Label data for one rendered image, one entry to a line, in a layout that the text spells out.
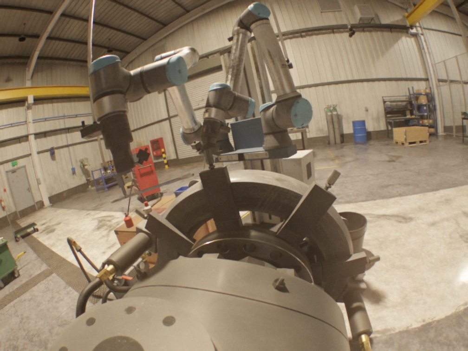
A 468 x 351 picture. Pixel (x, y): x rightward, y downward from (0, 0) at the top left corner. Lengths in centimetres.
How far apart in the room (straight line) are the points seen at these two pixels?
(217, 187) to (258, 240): 18
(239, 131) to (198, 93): 869
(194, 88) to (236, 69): 922
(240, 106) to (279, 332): 80
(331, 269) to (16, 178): 1099
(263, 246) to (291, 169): 106
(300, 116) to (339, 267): 71
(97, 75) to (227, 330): 56
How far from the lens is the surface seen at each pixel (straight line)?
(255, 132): 140
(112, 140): 49
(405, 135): 721
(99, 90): 52
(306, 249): 71
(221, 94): 84
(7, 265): 355
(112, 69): 54
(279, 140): 116
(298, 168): 152
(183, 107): 130
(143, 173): 451
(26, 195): 1098
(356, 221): 168
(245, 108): 88
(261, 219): 172
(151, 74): 59
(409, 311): 146
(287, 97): 103
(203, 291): 32
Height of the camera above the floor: 110
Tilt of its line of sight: 12 degrees down
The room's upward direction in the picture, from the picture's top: 11 degrees counter-clockwise
